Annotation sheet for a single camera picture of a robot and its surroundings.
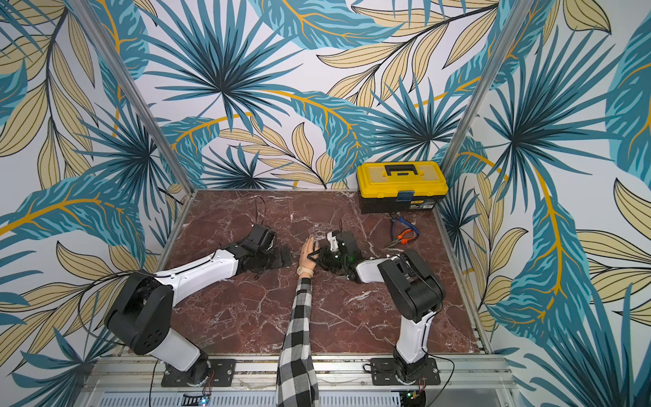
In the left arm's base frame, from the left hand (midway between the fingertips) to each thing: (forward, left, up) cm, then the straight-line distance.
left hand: (282, 262), depth 89 cm
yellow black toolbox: (+30, -43, +9) cm, 53 cm away
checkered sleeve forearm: (-36, -8, -1) cm, 37 cm away
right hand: (+3, -9, -1) cm, 10 cm away
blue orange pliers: (+16, -48, -5) cm, 51 cm away
